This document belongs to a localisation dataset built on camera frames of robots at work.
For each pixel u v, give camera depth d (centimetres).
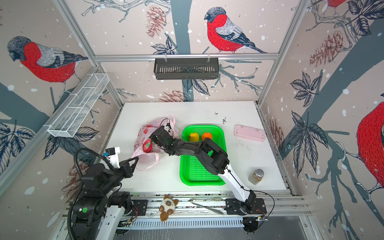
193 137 95
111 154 59
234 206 73
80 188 49
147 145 87
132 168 66
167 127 87
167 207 72
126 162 63
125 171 59
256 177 75
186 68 105
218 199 76
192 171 86
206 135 94
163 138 74
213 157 56
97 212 47
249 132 101
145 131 86
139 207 73
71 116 74
